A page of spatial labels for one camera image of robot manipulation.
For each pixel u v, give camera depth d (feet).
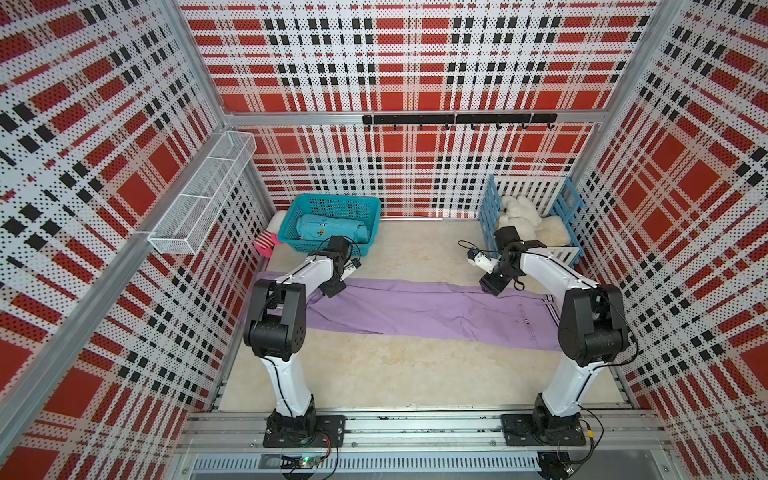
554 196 3.76
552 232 3.49
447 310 3.08
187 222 3.05
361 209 3.90
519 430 2.41
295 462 2.28
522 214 3.43
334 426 2.43
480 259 2.87
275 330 1.68
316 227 3.55
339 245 2.63
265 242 3.63
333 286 2.88
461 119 2.93
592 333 1.62
